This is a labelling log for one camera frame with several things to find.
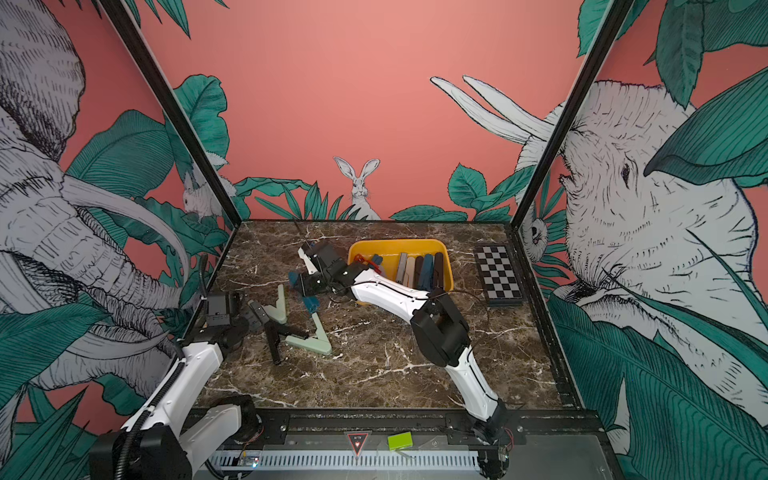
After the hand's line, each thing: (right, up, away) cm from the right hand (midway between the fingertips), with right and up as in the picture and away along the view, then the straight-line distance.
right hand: (295, 282), depth 84 cm
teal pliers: (0, +1, 0) cm, 2 cm away
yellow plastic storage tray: (+27, +10, +28) cm, 40 cm away
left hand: (-13, -9, +2) cm, 17 cm away
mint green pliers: (+6, -19, +3) cm, 20 cm away
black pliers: (-9, -16, +7) cm, 19 cm away
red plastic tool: (+16, +7, +22) cm, 28 cm away
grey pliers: (+31, +3, +21) cm, 37 cm away
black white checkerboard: (+65, -1, +17) cm, 67 cm away
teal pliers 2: (+39, 0, +15) cm, 42 cm away
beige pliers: (+34, +1, +20) cm, 39 cm away
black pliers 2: (+37, +1, +18) cm, 41 cm away
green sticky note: (+30, -37, -13) cm, 49 cm away
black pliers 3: (+43, +2, +16) cm, 46 cm away
